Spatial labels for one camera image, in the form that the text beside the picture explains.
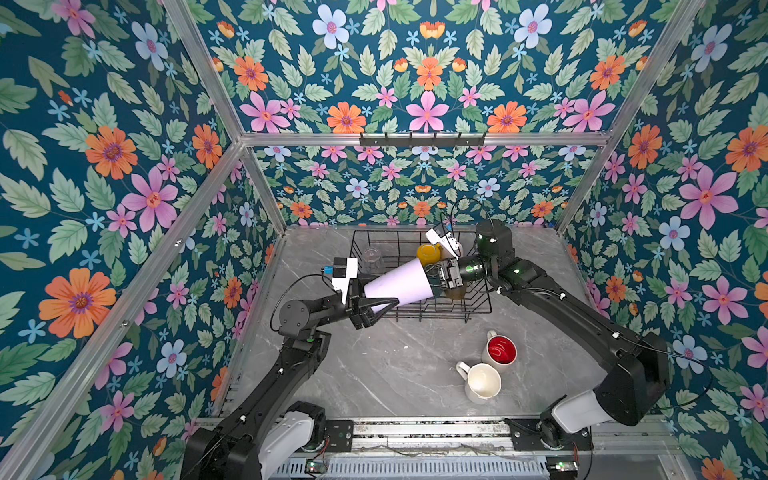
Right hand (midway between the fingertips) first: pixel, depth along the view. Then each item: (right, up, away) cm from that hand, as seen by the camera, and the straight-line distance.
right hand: (417, 281), depth 64 cm
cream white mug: (+18, -29, +15) cm, 37 cm away
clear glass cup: (-14, +4, +33) cm, 36 cm away
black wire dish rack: (-4, +9, +43) cm, 44 cm away
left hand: (-4, -2, -6) cm, 8 cm away
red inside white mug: (+25, -22, +22) cm, 40 cm away
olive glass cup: (+14, -7, +31) cm, 35 cm away
